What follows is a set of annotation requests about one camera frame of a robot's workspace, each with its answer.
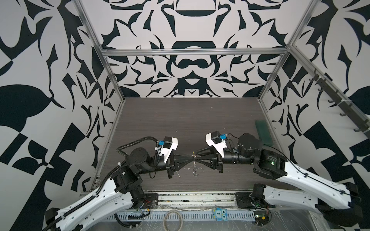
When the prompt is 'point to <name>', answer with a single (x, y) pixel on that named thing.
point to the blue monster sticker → (220, 214)
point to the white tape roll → (164, 224)
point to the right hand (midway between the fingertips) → (197, 157)
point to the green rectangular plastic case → (264, 133)
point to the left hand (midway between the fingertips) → (193, 156)
